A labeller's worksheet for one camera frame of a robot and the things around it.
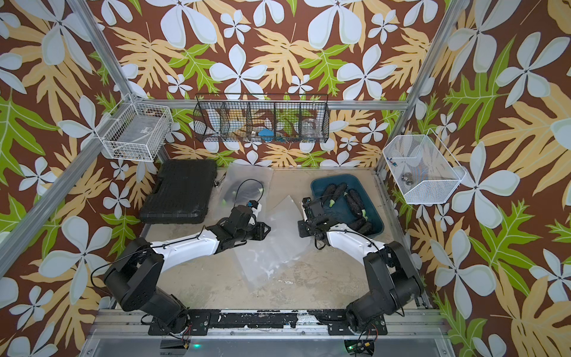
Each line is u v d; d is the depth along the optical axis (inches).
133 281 17.4
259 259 34.9
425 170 32.4
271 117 37.8
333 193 42.2
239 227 27.3
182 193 40.9
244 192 40.7
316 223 27.1
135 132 33.3
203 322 29.2
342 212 42.2
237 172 45.6
